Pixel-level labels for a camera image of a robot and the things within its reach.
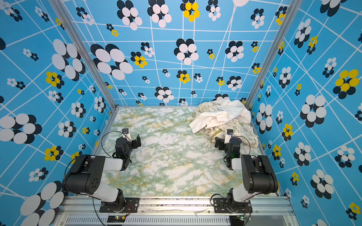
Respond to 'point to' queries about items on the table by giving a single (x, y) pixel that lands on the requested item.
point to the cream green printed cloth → (238, 128)
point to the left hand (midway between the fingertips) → (132, 135)
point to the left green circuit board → (116, 219)
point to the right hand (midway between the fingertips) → (225, 137)
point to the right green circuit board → (237, 220)
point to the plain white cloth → (226, 111)
